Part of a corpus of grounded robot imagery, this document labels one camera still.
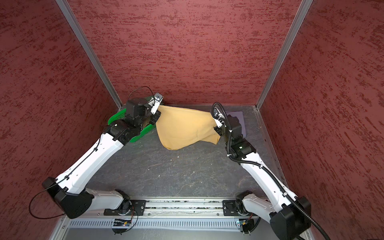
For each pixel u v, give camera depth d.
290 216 0.37
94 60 0.92
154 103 0.60
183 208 0.76
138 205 0.76
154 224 0.77
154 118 0.64
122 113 1.05
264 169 0.46
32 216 0.39
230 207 0.74
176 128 0.81
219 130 0.68
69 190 0.38
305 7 0.71
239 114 1.14
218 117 0.61
